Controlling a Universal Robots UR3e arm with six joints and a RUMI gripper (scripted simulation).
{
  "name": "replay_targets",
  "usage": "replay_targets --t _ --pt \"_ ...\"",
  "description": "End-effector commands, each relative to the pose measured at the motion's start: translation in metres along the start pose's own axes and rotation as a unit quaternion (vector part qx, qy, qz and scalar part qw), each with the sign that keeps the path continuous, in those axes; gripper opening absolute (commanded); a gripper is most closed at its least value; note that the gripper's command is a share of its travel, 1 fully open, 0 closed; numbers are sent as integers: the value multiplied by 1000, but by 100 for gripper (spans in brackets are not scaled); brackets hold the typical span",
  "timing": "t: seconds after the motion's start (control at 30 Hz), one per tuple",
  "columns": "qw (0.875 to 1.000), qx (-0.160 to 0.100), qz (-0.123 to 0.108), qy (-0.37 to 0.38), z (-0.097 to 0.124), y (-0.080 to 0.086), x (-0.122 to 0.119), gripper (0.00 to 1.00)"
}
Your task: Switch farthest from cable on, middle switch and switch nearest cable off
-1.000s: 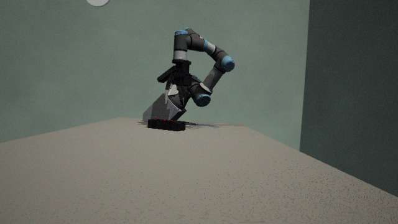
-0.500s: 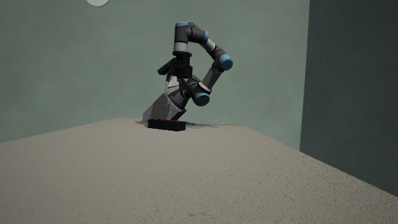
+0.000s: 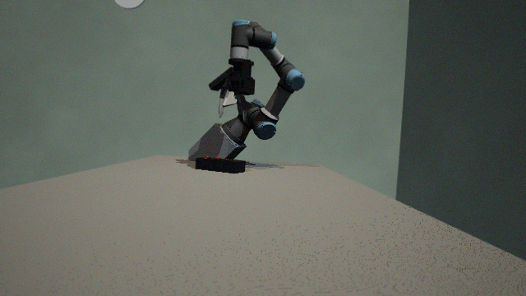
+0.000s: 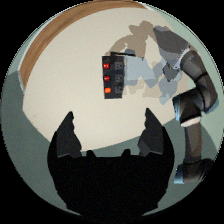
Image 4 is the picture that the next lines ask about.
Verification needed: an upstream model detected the black power strip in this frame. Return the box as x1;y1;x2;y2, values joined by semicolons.
102;51;135;99

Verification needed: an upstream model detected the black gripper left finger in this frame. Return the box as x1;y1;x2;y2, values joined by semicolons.
47;111;82;191

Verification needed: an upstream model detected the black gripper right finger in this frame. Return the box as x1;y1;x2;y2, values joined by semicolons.
137;108;175;190

